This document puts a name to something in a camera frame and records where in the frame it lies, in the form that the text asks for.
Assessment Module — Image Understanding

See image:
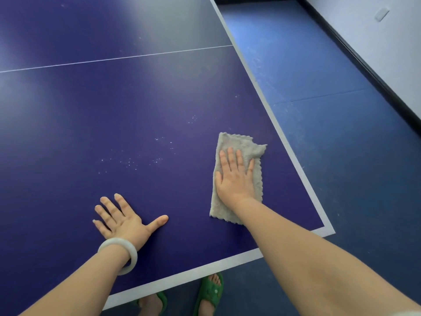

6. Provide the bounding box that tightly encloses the white jade bangle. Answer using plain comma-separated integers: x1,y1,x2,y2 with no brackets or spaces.
97,237,138,276

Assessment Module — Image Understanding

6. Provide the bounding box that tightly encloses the person's right hand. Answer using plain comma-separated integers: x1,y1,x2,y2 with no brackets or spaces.
214,147,257,211

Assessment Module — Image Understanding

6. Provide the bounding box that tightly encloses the person's left forearm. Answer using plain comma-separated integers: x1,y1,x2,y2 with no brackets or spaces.
19,245,131,316

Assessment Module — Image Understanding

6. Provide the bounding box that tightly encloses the person's left hand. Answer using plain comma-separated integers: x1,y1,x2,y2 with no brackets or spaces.
93,193,168,252

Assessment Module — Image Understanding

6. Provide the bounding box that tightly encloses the person's right forearm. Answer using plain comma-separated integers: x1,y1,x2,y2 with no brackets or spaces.
233,197,421,316

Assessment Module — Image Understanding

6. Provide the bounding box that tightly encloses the person's left foot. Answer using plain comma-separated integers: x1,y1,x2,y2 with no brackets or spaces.
138,293,164,316

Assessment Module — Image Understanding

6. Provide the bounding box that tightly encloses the person's foot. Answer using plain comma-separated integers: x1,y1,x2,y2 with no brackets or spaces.
138,293,164,316
198,274,222,316

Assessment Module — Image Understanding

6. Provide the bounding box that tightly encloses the person's right foot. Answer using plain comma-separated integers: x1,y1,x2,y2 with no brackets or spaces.
198,274,222,316

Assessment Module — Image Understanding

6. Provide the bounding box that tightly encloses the grey cleaning cloth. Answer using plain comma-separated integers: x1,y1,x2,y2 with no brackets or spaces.
209,132,268,225

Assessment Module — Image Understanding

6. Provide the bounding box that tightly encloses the green right slipper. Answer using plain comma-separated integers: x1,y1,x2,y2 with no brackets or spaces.
192,272,225,316

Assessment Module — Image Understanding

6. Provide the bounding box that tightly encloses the blue table tennis table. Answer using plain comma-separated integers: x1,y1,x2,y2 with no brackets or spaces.
0,0,336,312

